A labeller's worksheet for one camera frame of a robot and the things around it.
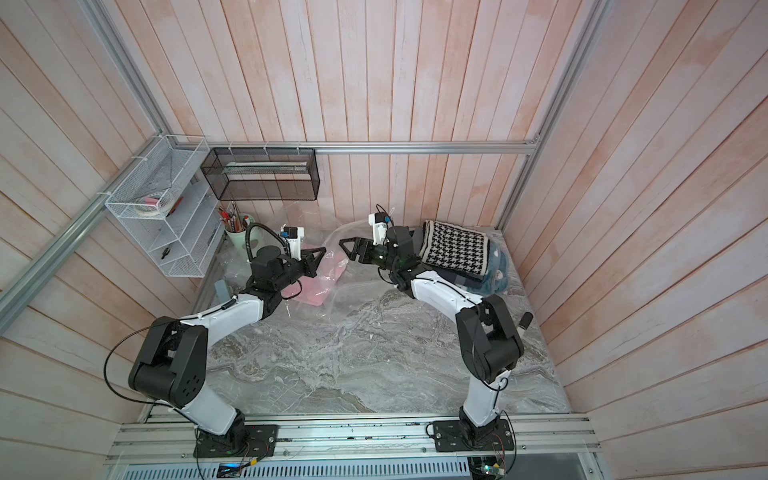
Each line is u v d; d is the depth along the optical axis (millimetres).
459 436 731
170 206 742
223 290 976
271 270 830
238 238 1013
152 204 747
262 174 1044
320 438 744
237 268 1088
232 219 969
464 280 981
